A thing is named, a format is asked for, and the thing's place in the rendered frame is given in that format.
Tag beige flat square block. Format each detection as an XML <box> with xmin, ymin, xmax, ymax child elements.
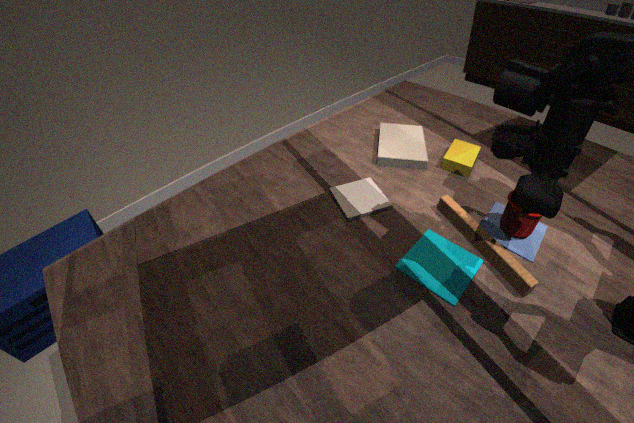
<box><xmin>377</xmin><ymin>122</ymin><xmax>428</xmax><ymax>169</ymax></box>

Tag tan wooden bar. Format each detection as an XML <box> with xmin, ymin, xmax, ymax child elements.
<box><xmin>438</xmin><ymin>195</ymin><xmax>539</xmax><ymax>298</ymax></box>

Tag beige flat square pad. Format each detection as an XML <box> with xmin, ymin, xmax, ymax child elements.
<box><xmin>329</xmin><ymin>178</ymin><xmax>392</xmax><ymax>221</ymax></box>

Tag yellow block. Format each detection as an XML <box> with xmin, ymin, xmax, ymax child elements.
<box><xmin>441</xmin><ymin>138</ymin><xmax>481</xmax><ymax>177</ymax></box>

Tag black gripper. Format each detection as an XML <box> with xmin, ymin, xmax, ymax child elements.
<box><xmin>510</xmin><ymin>123</ymin><xmax>584</xmax><ymax>218</ymax></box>

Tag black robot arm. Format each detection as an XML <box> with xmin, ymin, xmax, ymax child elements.
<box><xmin>491</xmin><ymin>31</ymin><xmax>634</xmax><ymax>345</ymax></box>

